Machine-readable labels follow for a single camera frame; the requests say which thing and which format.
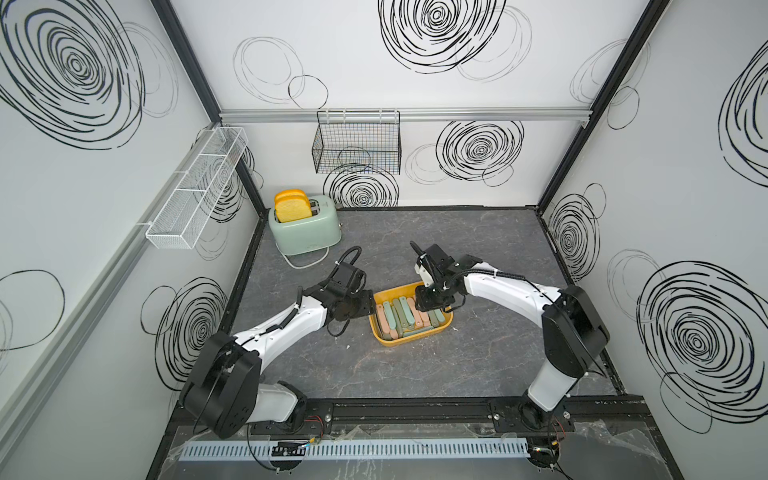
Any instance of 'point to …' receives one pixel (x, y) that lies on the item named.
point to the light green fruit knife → (389, 315)
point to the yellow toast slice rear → (295, 192)
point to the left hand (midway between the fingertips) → (367, 306)
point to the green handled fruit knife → (402, 317)
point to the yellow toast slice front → (292, 207)
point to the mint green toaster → (319, 232)
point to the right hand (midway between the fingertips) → (421, 305)
